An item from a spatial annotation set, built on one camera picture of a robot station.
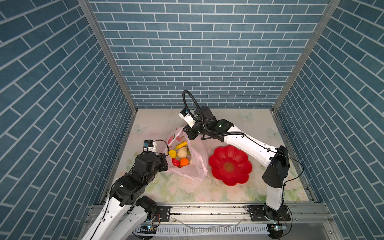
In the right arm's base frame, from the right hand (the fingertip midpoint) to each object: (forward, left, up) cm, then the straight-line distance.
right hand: (182, 126), depth 78 cm
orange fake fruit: (-11, -1, -19) cm, 22 cm away
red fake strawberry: (-11, +4, -20) cm, 23 cm away
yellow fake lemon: (-5, +7, -20) cm, 22 cm away
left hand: (-15, +5, -4) cm, 16 cm away
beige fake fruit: (-4, +1, -20) cm, 20 cm away
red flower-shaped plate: (-7, -29, -27) cm, 40 cm away
